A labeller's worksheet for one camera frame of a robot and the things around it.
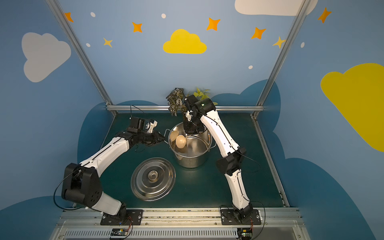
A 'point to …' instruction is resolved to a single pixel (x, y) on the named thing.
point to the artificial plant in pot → (176, 100)
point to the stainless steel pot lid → (152, 179)
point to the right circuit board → (245, 233)
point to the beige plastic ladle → (180, 141)
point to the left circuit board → (119, 232)
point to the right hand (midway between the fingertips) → (188, 133)
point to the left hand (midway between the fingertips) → (165, 137)
